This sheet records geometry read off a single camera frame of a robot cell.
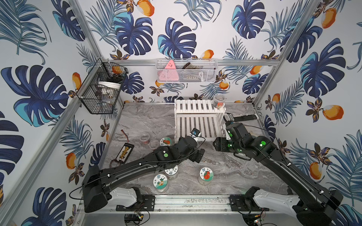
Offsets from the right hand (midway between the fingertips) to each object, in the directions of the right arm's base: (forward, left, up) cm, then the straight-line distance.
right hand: (219, 142), depth 73 cm
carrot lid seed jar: (-16, +31, -15) cm, 37 cm away
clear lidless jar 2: (+8, +38, -17) cm, 42 cm away
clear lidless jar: (+12, +44, -15) cm, 48 cm away
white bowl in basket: (+27, +60, +16) cm, 68 cm away
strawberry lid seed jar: (-12, +6, -15) cm, 20 cm away
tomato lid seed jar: (+8, +30, -13) cm, 33 cm away
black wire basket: (+34, +74, +5) cm, 82 cm away
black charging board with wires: (+2, +57, -20) cm, 60 cm away
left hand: (-2, +11, 0) cm, 11 cm away
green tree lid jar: (-11, +25, -14) cm, 31 cm away
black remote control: (+37, -17, -22) cm, 46 cm away
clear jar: (+20, -1, +11) cm, 23 cm away
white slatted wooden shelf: (+38, +6, -20) cm, 43 cm away
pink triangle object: (+42, +28, +14) cm, 52 cm away
